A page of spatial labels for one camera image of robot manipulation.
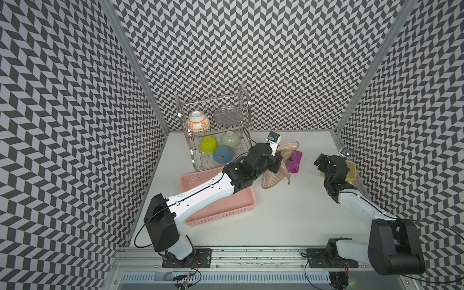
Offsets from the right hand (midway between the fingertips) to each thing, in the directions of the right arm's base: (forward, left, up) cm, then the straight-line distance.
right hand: (329, 161), depth 87 cm
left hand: (-6, +28, +15) cm, 32 cm away
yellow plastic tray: (-3, -14, -8) cm, 16 cm away
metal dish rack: (+12, +54, +13) cm, 57 cm away
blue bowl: (+12, +54, -9) cm, 56 cm away
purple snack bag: (+5, +15, -10) cm, 18 cm away
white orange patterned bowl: (+9, +62, +18) cm, 65 cm away
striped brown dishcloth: (-11, +30, +4) cm, 32 cm away
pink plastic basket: (-14, +43, -13) cm, 47 cm away
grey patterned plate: (+13, +49, +18) cm, 53 cm away
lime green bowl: (+16, +62, -4) cm, 64 cm away
